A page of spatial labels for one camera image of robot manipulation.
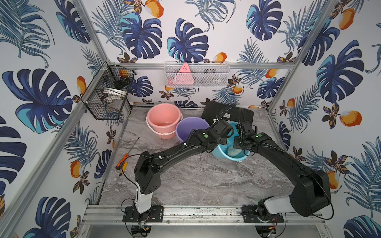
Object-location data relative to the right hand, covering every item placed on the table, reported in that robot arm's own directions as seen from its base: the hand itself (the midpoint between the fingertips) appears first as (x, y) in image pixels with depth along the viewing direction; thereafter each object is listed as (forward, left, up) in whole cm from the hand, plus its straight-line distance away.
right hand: (239, 142), depth 86 cm
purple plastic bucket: (+10, +32, +2) cm, 33 cm away
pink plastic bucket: (+19, +48, -1) cm, 52 cm away
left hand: (0, +10, +2) cm, 11 cm away
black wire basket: (+16, +77, +19) cm, 81 cm away
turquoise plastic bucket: (-3, +6, -5) cm, 9 cm away
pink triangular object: (+32, +33, +23) cm, 51 cm away
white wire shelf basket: (+42, +25, +19) cm, 53 cm away
